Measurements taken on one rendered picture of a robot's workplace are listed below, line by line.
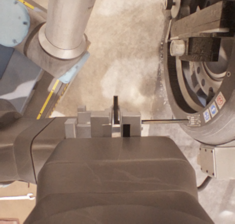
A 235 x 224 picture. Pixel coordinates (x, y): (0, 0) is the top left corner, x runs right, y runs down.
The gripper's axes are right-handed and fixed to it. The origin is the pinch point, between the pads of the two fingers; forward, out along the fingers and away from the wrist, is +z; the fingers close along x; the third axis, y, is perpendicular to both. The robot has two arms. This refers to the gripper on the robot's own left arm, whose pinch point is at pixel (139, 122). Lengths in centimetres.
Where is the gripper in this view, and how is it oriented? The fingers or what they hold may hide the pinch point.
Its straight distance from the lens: 17.1
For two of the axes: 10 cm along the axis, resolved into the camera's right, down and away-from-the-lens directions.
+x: 0.1, 2.5, -9.7
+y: 0.2, 9.7, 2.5
